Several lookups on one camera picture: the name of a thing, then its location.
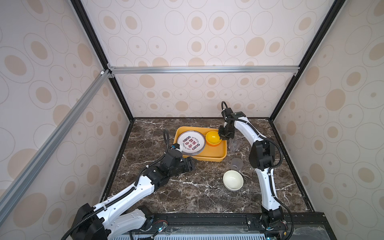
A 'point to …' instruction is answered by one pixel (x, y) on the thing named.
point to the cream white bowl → (233, 180)
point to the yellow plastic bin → (217, 153)
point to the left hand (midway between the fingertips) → (197, 161)
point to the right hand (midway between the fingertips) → (220, 136)
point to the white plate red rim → (193, 142)
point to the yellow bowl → (212, 138)
